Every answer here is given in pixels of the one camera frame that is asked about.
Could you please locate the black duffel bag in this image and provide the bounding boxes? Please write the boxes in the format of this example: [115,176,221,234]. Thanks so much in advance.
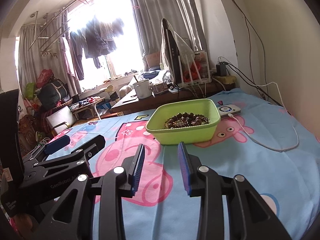
[37,79,69,111]

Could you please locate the small low table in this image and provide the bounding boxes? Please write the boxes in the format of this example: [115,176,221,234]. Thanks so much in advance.
[69,96,105,120]

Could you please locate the cartoon pig bedsheet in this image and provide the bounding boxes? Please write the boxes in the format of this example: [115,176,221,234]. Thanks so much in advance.
[55,89,319,239]

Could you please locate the dark wooden desk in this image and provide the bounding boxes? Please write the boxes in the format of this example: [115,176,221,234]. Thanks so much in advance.
[111,81,223,114]

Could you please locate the white enamel mug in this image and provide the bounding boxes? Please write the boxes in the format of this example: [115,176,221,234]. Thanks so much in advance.
[133,80,152,100]

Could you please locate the white remote device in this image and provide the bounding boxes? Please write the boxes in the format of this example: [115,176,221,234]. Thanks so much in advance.
[217,104,241,119]

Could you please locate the green plastic basin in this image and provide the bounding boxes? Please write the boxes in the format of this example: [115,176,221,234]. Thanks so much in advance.
[145,98,221,145]

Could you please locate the hanging dark clothes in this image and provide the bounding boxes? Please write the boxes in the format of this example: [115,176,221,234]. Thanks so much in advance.
[70,18,124,81]

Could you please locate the covered black monitor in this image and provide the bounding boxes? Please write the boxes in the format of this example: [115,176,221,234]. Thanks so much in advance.
[160,18,195,86]

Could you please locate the black power adapter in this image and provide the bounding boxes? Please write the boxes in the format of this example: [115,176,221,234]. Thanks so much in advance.
[216,63,227,77]

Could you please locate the white wifi router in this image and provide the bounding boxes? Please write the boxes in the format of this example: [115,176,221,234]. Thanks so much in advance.
[177,50,212,87]

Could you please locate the grey curtain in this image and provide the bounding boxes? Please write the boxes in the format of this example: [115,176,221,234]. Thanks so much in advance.
[130,0,207,71]

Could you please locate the white charging cable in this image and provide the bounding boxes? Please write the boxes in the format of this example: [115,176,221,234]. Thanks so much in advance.
[227,81,299,152]

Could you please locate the large dark bead bracelet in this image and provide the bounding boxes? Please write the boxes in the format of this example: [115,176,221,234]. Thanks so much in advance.
[164,112,211,130]

